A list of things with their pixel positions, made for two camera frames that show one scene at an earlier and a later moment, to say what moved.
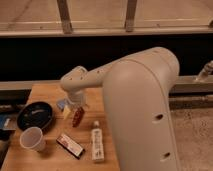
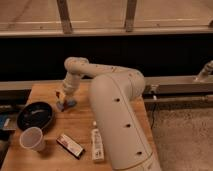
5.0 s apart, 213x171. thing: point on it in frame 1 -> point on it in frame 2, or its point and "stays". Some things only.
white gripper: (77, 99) -> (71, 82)
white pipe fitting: (208, 69) stays
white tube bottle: (97, 148) stays
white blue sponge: (61, 104) stays
